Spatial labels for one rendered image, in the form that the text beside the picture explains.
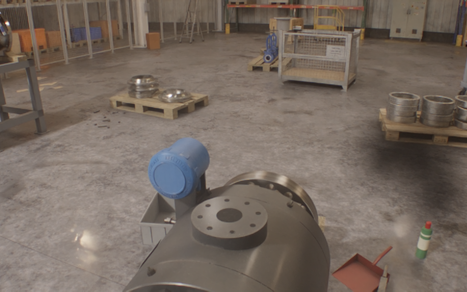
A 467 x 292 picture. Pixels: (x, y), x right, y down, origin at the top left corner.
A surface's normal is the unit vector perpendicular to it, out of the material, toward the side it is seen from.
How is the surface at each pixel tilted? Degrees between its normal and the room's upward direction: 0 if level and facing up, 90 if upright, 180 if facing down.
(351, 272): 0
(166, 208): 90
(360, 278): 0
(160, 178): 90
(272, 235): 23
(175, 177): 90
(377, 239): 0
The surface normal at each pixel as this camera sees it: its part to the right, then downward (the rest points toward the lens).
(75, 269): -0.01, -0.93
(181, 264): -0.24, -0.92
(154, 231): -0.09, 0.38
